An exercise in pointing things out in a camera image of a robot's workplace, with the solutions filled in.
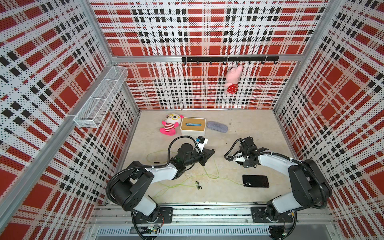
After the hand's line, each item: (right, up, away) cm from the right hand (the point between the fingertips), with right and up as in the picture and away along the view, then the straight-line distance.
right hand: (248, 151), depth 93 cm
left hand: (-22, +2, -10) cm, 25 cm away
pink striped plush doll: (-51, +18, +12) cm, 56 cm away
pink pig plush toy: (-10, +47, 0) cm, 48 cm away
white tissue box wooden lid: (-36, +16, +15) cm, 42 cm away
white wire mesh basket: (-95, +28, -2) cm, 99 cm away
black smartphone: (+2, -15, -9) cm, 18 cm away
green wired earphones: (-58, 0, +3) cm, 58 cm away
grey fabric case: (-18, +16, +14) cm, 28 cm away
